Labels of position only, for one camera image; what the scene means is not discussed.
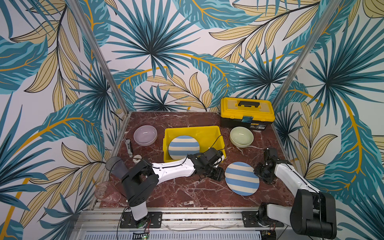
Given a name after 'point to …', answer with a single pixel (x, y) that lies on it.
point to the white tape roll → (137, 158)
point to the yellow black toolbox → (254, 112)
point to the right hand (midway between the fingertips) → (257, 173)
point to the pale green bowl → (241, 137)
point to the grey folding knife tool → (129, 147)
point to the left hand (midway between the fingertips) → (220, 177)
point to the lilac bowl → (145, 135)
